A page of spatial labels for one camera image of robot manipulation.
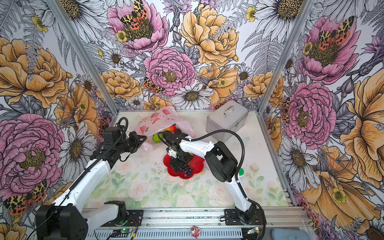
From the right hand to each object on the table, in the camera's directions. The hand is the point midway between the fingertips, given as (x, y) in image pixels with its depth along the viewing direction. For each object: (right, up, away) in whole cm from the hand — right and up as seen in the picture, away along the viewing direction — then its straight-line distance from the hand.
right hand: (183, 169), depth 89 cm
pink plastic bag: (-16, +28, +2) cm, 32 cm away
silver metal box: (+31, +31, +10) cm, 45 cm away
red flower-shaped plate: (+8, +2, +5) cm, 10 cm away
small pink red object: (+7, -21, -22) cm, 31 cm away
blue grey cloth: (+48, -23, -21) cm, 57 cm away
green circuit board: (+35, -23, -18) cm, 46 cm away
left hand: (-18, +18, -8) cm, 27 cm away
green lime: (-19, +18, +10) cm, 28 cm away
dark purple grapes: (+3, 0, -2) cm, 3 cm away
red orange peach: (-10, +24, +16) cm, 30 cm away
